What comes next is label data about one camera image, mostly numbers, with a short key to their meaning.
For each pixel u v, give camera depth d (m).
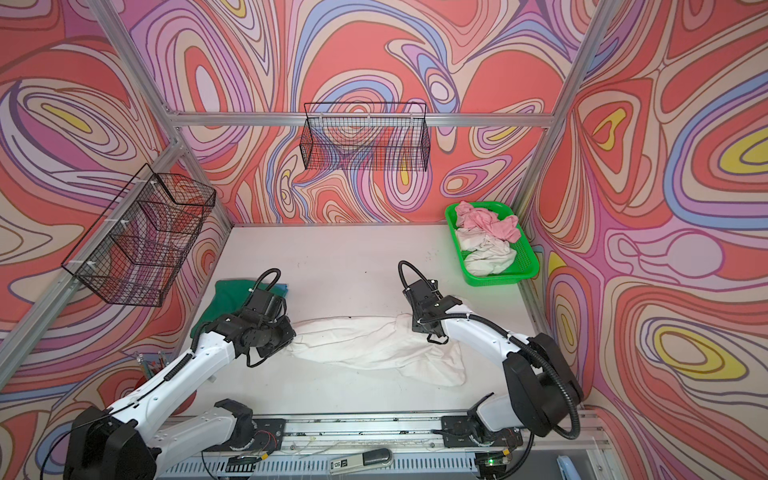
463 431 0.74
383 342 0.88
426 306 0.68
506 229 1.08
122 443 0.38
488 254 1.05
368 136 0.96
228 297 0.93
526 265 1.01
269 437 0.72
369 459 0.66
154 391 0.44
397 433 0.75
